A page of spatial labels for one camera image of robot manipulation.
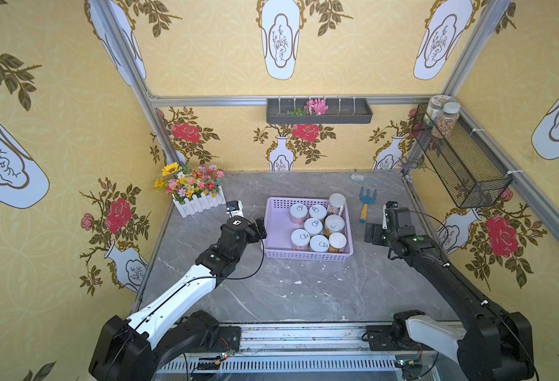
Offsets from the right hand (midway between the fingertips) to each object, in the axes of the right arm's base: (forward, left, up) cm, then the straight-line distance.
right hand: (382, 229), depth 86 cm
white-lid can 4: (+5, +16, -4) cm, 17 cm away
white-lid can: (+11, +31, -7) cm, 33 cm away
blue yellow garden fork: (+23, -1, -12) cm, 26 cm away
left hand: (-2, +50, +7) cm, 50 cm away
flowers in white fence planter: (+13, +73, +4) cm, 74 cm away
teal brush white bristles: (+36, +2, -11) cm, 38 cm away
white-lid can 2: (+12, +22, -7) cm, 26 cm away
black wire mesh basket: (+12, -27, +16) cm, 34 cm away
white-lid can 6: (-3, +22, -6) cm, 23 cm away
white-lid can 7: (-3, +16, -5) cm, 17 cm away
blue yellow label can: (+10, +16, +1) cm, 19 cm away
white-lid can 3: (+4, +25, -6) cm, 26 cm away
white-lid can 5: (-2, +30, -6) cm, 31 cm away
